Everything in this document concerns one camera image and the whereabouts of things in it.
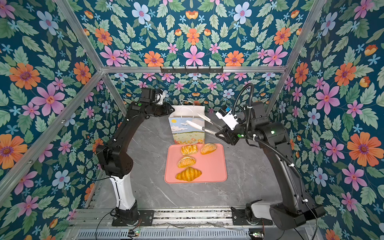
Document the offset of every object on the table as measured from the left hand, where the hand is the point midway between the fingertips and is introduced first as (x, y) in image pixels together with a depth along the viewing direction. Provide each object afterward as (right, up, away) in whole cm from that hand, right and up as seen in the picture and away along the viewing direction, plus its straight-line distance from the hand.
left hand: (174, 104), depth 84 cm
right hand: (+25, -13, -20) cm, 34 cm away
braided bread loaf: (+7, -27, +11) cm, 30 cm away
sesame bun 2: (+7, -34, +4) cm, 35 cm away
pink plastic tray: (+23, -37, +7) cm, 44 cm away
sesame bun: (+20, -27, +10) cm, 35 cm away
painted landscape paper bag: (+4, -17, +9) cm, 20 cm away
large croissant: (+8, -40, 0) cm, 41 cm away
